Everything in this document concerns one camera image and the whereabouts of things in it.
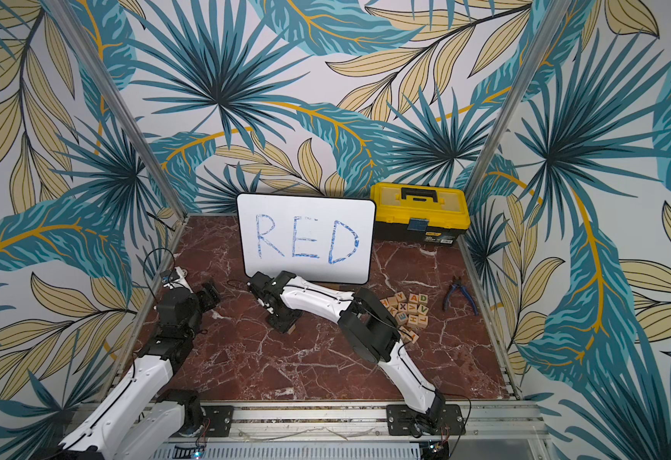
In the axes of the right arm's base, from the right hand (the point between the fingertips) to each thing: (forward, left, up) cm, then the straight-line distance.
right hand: (286, 321), depth 89 cm
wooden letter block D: (+7, -44, 0) cm, 45 cm away
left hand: (+5, +23, +13) cm, 27 cm away
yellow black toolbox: (+31, -46, +15) cm, 57 cm away
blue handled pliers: (+13, -58, -1) cm, 59 cm away
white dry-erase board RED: (+18, -12, +18) cm, 28 cm away
